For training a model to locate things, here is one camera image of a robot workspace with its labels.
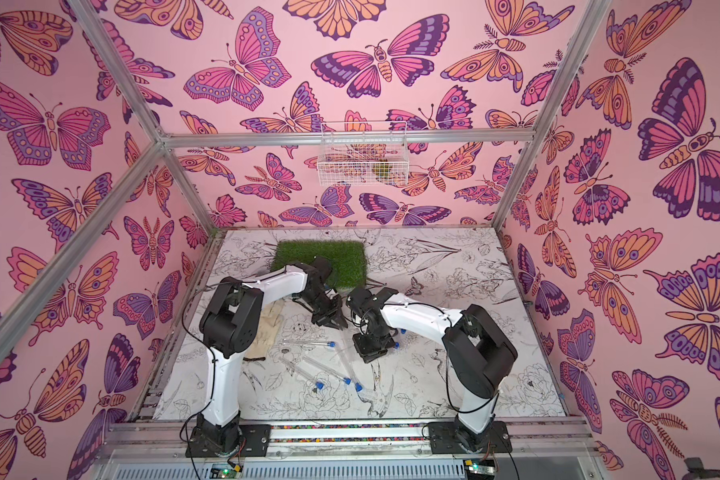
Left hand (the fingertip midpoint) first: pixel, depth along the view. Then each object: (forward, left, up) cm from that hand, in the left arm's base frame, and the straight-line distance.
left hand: (351, 324), depth 92 cm
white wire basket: (+44, -4, +32) cm, 54 cm away
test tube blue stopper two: (-17, -2, -3) cm, 17 cm away
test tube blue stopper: (-5, +6, -2) cm, 8 cm away
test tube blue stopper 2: (-14, +4, -3) cm, 15 cm away
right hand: (-10, -5, +1) cm, 11 cm away
